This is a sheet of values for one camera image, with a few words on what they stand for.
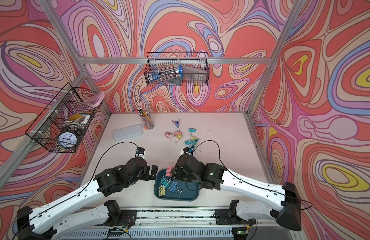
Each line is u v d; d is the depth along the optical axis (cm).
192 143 101
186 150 65
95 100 77
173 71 79
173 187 81
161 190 80
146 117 101
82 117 75
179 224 73
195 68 82
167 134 102
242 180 45
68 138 68
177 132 107
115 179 51
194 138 102
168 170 72
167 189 82
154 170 67
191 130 108
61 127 74
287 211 38
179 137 102
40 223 40
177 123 109
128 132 110
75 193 46
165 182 83
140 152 66
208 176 50
